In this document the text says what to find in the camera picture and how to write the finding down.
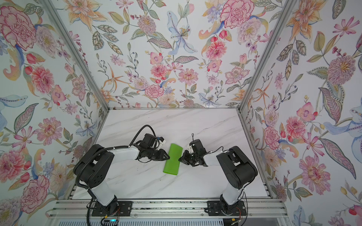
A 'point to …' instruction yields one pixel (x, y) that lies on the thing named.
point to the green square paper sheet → (172, 164)
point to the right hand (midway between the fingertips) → (177, 159)
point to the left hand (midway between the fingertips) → (169, 159)
